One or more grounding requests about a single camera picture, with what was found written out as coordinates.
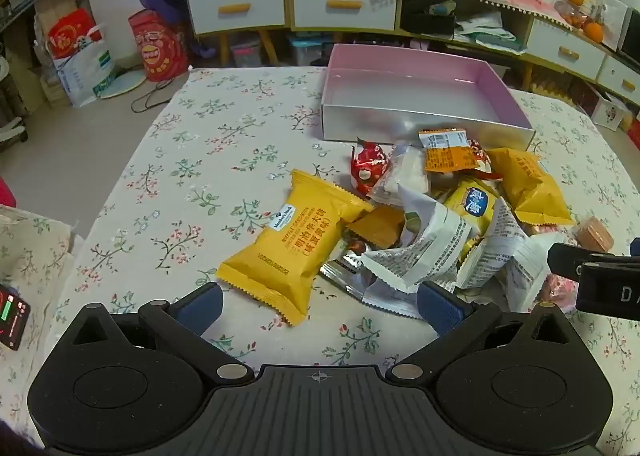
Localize white plastic bag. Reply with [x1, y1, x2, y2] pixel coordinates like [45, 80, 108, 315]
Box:
[50, 24, 117, 108]

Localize red paper bag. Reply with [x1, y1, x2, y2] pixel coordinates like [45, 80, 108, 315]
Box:
[46, 9, 98, 60]

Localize black floor cable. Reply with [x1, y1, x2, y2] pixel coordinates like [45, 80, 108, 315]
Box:
[131, 76, 176, 113]

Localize gold snack packet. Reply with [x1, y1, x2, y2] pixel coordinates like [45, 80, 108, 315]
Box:
[347, 206, 406, 249]

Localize wooden cabinet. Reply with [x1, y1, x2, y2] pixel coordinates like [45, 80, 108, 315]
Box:
[175, 0, 640, 107]

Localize orange snack packet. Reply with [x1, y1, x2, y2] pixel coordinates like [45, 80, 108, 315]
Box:
[419, 129, 483, 173]

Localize pink cardboard box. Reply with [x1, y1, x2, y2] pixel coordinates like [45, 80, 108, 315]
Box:
[320, 44, 536, 152]

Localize clear storage box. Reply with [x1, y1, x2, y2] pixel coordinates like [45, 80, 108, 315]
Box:
[230, 34, 263, 68]

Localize large yellow waffle packet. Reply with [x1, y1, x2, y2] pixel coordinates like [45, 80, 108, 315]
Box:
[216, 169, 375, 327]
[487, 147, 576, 227]

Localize black appliance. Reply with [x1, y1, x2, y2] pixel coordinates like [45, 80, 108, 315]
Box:
[617, 11, 640, 67]

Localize red snack packet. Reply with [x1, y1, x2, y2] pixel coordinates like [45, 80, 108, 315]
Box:
[470, 139, 501, 177]
[349, 137, 392, 197]

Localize red gift bag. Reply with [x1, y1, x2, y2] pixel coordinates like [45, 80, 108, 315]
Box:
[128, 9, 190, 82]

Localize floral seat cushion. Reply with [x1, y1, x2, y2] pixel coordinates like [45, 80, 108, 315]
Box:
[0, 203, 76, 437]

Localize white office chair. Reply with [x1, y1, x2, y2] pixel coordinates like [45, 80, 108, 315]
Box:
[0, 56, 28, 152]

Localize yellow blue-label snack packet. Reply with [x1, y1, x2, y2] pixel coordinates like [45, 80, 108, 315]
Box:
[445, 176, 501, 237]

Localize folded cloths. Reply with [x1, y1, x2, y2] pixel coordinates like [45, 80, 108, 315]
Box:
[452, 11, 521, 52]

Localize silver snack packet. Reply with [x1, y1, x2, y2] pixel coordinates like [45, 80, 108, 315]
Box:
[320, 259, 371, 297]

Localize round white floor base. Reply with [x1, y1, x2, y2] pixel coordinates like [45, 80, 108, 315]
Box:
[97, 71, 148, 100]

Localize white printed box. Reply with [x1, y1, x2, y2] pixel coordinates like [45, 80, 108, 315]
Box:
[590, 86, 633, 132]

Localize yellow egg tray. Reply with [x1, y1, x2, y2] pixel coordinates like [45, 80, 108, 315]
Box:
[530, 81, 576, 104]

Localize black phone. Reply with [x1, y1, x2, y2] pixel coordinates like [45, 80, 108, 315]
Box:
[0, 283, 32, 352]

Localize floral tablecloth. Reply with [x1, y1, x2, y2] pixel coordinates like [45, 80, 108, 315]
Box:
[45, 67, 640, 456]

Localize white drawer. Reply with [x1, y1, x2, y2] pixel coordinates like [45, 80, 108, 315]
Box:
[291, 0, 398, 32]
[525, 19, 608, 82]
[187, 0, 286, 36]
[597, 56, 640, 97]

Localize orange clear-wrapped snack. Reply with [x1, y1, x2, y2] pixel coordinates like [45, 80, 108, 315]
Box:
[575, 216, 615, 253]

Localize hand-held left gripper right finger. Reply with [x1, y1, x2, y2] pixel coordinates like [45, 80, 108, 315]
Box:
[385, 280, 581, 386]

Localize clear white biscuit packet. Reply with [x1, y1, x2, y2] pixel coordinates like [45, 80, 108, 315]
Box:
[367, 143, 433, 207]

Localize blue-lid storage box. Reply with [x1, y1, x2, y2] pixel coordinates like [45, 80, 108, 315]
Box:
[287, 34, 333, 68]

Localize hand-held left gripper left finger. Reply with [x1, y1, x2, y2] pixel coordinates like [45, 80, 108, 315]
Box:
[65, 281, 257, 386]

